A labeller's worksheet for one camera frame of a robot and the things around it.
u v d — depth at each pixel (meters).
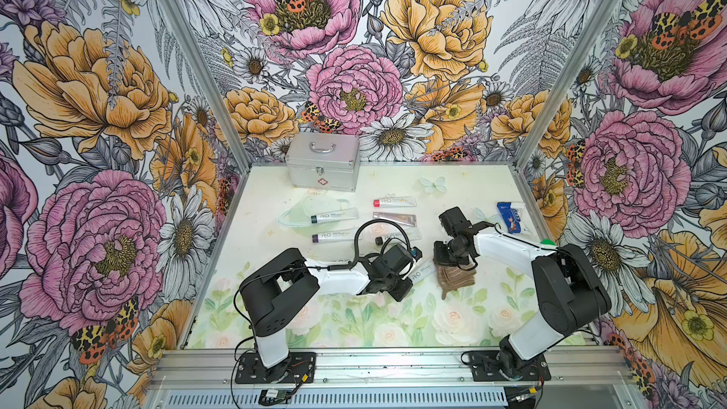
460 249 0.70
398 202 1.08
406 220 1.05
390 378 0.73
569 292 0.46
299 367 0.74
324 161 1.03
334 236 0.97
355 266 0.62
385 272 0.69
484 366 0.73
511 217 1.02
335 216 1.04
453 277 0.89
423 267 0.91
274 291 0.49
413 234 0.99
